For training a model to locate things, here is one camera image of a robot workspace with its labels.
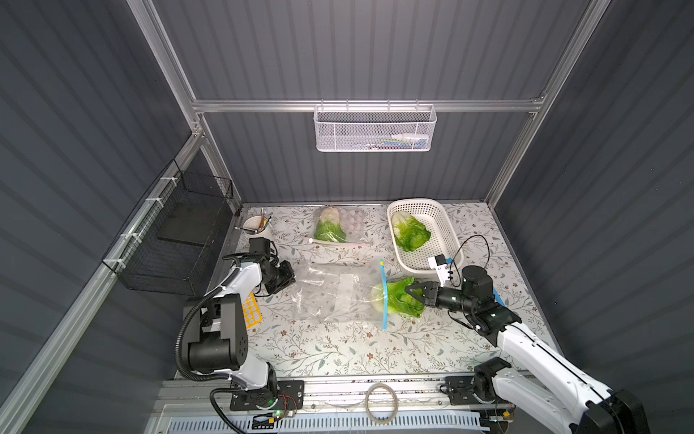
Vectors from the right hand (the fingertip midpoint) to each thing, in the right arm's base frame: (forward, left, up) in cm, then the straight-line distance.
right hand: (411, 291), depth 75 cm
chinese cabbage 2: (+28, -4, -9) cm, 30 cm away
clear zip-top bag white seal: (+37, +14, -15) cm, 43 cm away
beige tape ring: (-27, +12, -16) cm, 33 cm away
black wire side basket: (+7, +67, +11) cm, 68 cm away
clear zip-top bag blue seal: (+8, +21, -17) cm, 28 cm away
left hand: (+10, +36, -12) cm, 39 cm away
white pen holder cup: (+32, +55, -9) cm, 64 cm away
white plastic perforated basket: (+43, -17, -15) cm, 49 cm away
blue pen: (+6, -33, -17) cm, 38 cm away
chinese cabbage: (-1, +5, -3) cm, 6 cm away
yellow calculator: (0, +50, -16) cm, 53 cm away
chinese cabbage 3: (+31, +26, -9) cm, 41 cm away
